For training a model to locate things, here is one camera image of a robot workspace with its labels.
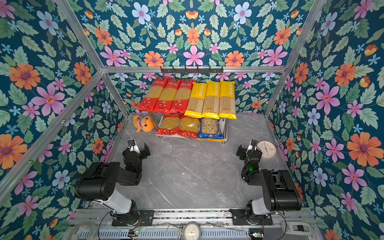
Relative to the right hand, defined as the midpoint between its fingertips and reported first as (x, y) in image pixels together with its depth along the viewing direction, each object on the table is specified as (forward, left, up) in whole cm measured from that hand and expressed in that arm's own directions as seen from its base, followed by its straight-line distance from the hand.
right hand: (249, 146), depth 92 cm
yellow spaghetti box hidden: (+8, +16, +28) cm, 34 cm away
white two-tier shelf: (+23, +14, -2) cm, 27 cm away
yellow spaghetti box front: (+8, +24, +28) cm, 38 cm away
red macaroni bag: (+14, +38, +3) cm, 40 cm away
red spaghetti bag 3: (+8, +40, +29) cm, 50 cm away
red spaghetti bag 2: (+14, +48, +29) cm, 57 cm away
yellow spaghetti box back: (+11, +32, +28) cm, 44 cm away
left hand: (+1, +69, +4) cm, 69 cm away
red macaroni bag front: (+15, +51, +4) cm, 53 cm away
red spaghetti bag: (+12, +55, +30) cm, 64 cm away
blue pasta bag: (+10, +24, +3) cm, 26 cm away
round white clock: (+1, -13, -5) cm, 14 cm away
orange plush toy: (+19, +70, +1) cm, 72 cm away
